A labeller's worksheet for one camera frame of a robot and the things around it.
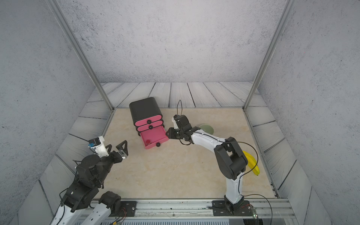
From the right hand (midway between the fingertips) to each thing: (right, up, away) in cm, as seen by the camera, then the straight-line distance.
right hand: (167, 134), depth 89 cm
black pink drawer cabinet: (-13, +8, +4) cm, 16 cm away
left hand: (-19, -2, -21) cm, 29 cm away
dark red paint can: (-14, -6, +7) cm, 16 cm away
